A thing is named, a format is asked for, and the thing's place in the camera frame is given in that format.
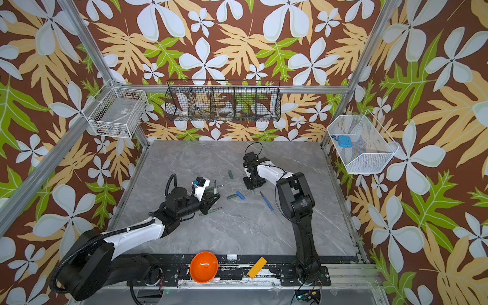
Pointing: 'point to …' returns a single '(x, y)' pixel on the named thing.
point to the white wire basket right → (361, 144)
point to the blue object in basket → (344, 141)
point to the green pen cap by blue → (231, 196)
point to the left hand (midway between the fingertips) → (217, 192)
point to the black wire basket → (220, 100)
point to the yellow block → (257, 268)
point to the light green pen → (215, 189)
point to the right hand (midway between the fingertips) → (250, 186)
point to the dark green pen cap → (230, 174)
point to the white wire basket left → (116, 112)
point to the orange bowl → (203, 267)
